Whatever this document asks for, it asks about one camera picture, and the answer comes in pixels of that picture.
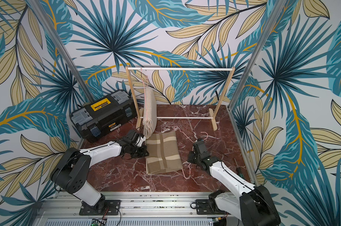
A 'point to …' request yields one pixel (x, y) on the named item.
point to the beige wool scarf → (150, 112)
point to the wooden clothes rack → (213, 113)
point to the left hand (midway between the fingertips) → (148, 155)
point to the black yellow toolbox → (104, 117)
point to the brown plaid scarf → (162, 152)
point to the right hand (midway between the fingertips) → (184, 157)
